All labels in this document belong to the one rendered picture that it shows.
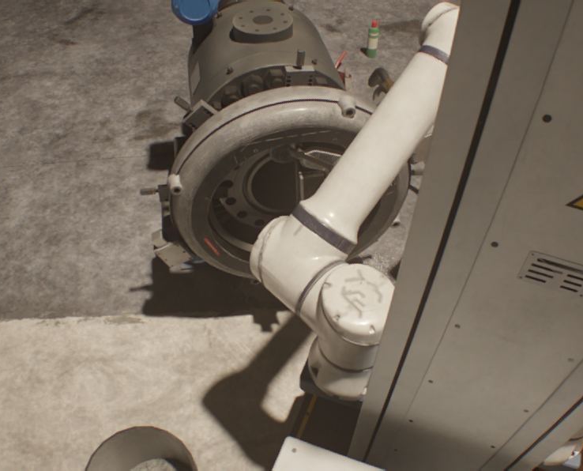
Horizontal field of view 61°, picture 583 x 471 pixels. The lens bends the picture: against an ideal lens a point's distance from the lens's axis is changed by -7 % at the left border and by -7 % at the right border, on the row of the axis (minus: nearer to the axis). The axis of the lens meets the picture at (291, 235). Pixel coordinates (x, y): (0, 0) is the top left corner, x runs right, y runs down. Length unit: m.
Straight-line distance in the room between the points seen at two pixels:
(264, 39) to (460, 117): 1.41
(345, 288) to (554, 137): 0.62
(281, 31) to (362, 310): 1.12
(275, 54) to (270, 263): 0.87
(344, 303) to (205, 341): 1.13
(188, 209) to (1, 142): 1.92
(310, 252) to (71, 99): 2.57
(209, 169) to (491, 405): 0.95
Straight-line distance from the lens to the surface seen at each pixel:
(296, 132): 1.42
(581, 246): 0.58
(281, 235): 1.11
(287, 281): 1.08
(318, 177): 1.51
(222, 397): 1.96
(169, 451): 1.68
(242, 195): 1.71
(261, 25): 1.89
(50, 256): 2.52
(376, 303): 1.01
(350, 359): 1.08
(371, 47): 3.54
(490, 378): 0.81
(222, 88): 1.75
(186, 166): 1.49
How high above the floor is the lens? 1.78
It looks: 49 degrees down
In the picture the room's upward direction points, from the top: straight up
